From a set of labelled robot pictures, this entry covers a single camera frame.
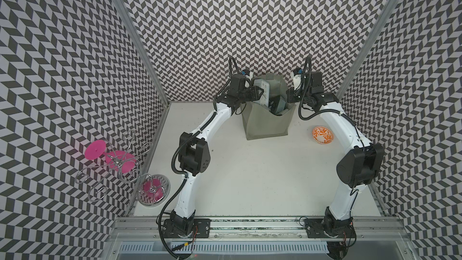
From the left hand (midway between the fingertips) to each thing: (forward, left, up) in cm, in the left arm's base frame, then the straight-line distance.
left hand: (260, 91), depth 88 cm
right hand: (-2, -14, 0) cm, 14 cm away
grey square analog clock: (-1, -3, -5) cm, 5 cm away
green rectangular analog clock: (-2, -9, -7) cm, 11 cm away
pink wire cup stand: (-39, +51, +5) cm, 64 cm away
